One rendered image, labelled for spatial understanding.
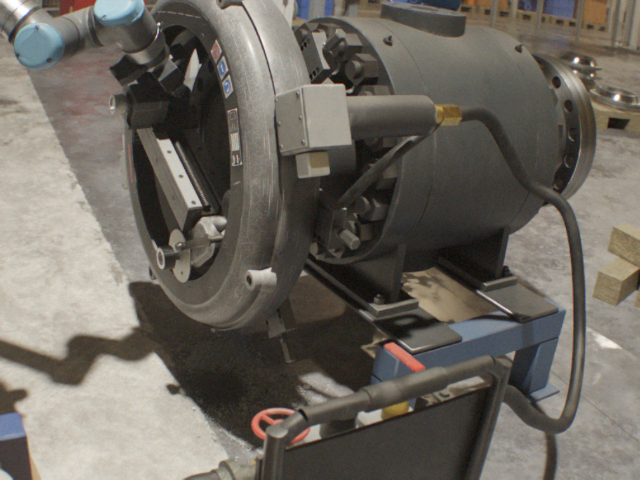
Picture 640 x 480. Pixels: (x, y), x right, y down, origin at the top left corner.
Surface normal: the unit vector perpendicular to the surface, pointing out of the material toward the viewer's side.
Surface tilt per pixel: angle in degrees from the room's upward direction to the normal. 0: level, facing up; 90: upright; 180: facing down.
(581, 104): 55
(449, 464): 90
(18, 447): 97
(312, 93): 68
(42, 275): 0
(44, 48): 93
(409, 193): 96
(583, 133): 75
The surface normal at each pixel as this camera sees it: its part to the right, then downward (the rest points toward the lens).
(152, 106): 0.43, 0.73
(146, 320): 0.10, -0.92
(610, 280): -0.69, 0.22
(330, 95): 0.51, 0.00
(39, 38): -0.04, 0.42
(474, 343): 0.52, 0.37
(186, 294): -0.85, 0.13
